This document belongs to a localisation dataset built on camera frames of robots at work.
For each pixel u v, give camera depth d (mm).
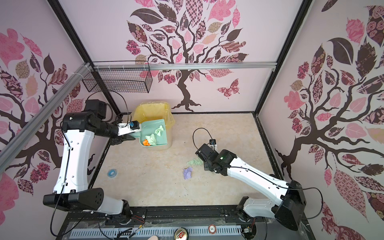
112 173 881
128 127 562
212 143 688
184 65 944
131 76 947
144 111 924
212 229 699
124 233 719
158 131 695
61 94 692
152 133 697
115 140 589
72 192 384
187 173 876
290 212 375
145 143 668
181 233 602
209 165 553
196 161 923
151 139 660
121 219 672
